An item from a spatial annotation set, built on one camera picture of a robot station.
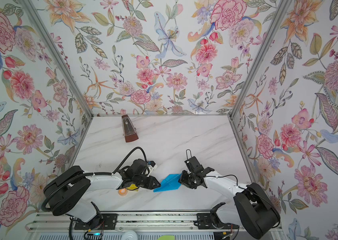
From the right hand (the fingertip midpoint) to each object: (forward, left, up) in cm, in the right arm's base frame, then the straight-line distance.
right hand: (179, 180), depth 87 cm
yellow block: (-9, +23, +12) cm, 27 cm away
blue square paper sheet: (-2, +5, +2) cm, 5 cm away
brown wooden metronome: (+29, +33, +8) cm, 45 cm away
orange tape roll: (-8, +31, -1) cm, 32 cm away
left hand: (-5, +10, +2) cm, 12 cm away
